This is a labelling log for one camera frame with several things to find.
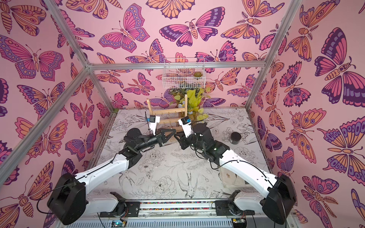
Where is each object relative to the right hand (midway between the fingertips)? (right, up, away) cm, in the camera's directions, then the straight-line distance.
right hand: (177, 132), depth 73 cm
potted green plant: (+10, +22, +20) cm, 31 cm away
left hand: (0, +1, -3) cm, 3 cm away
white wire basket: (+3, +38, +23) cm, 45 cm away
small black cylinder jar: (+40, -6, +27) cm, 48 cm away
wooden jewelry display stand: (-11, +12, +11) cm, 20 cm away
